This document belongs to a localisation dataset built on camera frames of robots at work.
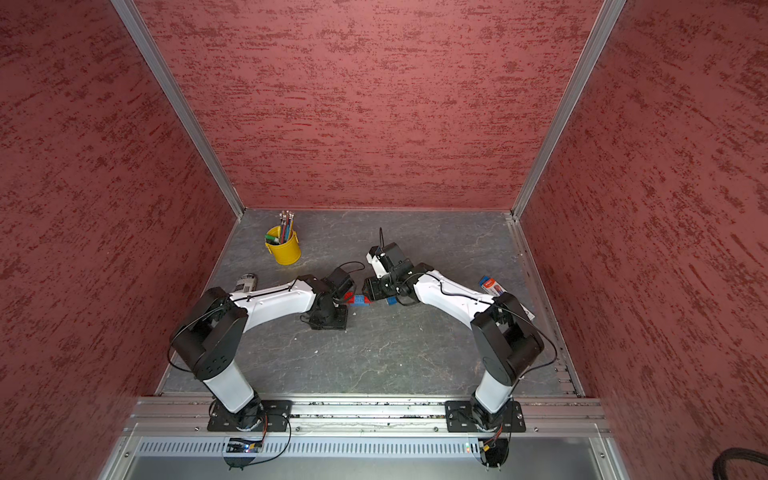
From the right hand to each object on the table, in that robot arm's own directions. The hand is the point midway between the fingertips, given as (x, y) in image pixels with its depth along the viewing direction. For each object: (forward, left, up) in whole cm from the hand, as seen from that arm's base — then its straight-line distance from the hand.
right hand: (371, 294), depth 87 cm
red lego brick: (-5, +5, +9) cm, 11 cm away
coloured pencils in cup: (+23, +28, +6) cm, 37 cm away
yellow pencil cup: (+18, +30, -2) cm, 35 cm away
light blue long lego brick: (+1, +4, -7) cm, 8 cm away
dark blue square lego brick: (-6, -6, +7) cm, 11 cm away
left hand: (-8, +12, -8) cm, 16 cm away
